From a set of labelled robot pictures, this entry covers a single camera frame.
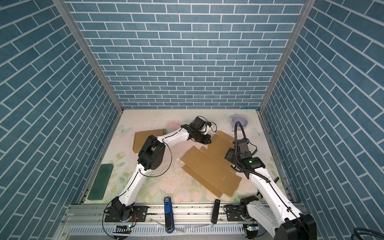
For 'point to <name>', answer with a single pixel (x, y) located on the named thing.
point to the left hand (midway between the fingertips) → (211, 141)
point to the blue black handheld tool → (169, 221)
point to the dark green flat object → (99, 184)
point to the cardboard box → (141, 137)
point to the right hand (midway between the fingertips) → (229, 152)
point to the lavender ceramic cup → (242, 119)
